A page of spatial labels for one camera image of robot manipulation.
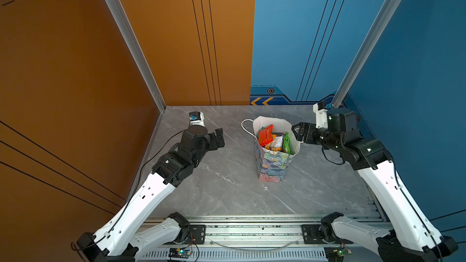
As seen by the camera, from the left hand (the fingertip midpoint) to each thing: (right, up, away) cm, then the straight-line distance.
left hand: (213, 129), depth 70 cm
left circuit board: (-13, -49, +1) cm, 50 cm away
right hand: (+32, +1, -2) cm, 32 cm away
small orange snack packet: (+27, -7, +8) cm, 29 cm away
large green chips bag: (+31, -6, +8) cm, 32 cm away
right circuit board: (+48, -49, +1) cm, 69 cm away
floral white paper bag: (+24, -16, +5) cm, 30 cm away
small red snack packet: (+22, -3, +9) cm, 24 cm away
